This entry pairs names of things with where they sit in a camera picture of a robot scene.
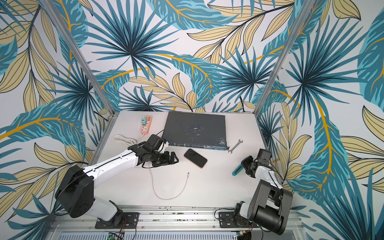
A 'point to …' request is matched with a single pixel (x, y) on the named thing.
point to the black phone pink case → (195, 158)
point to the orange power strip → (146, 122)
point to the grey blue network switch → (200, 130)
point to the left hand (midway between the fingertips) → (171, 163)
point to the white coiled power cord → (129, 141)
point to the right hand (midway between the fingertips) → (236, 160)
